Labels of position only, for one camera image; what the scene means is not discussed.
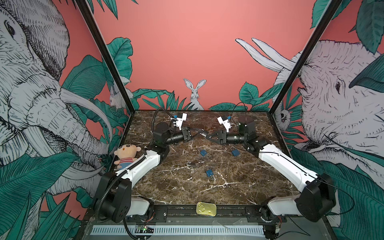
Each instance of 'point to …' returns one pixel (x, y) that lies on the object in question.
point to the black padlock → (204, 133)
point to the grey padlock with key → (191, 164)
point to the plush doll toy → (126, 153)
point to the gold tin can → (206, 209)
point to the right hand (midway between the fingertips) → (207, 138)
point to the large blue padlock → (235, 152)
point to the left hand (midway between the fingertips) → (202, 130)
